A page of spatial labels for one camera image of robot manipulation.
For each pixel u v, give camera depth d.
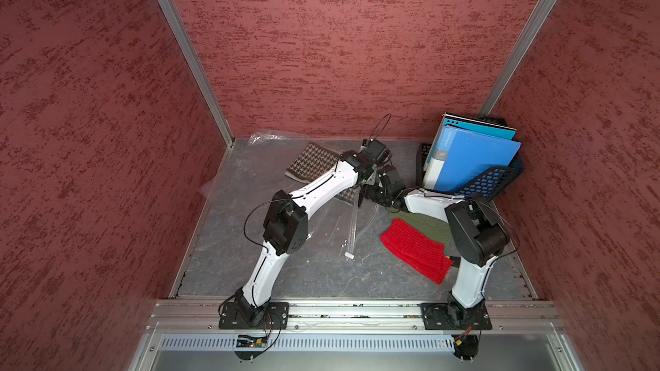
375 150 0.70
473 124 0.85
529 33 0.84
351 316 0.76
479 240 0.50
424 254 0.85
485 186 0.87
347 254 0.80
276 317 0.75
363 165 0.64
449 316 0.67
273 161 1.13
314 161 1.10
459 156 0.88
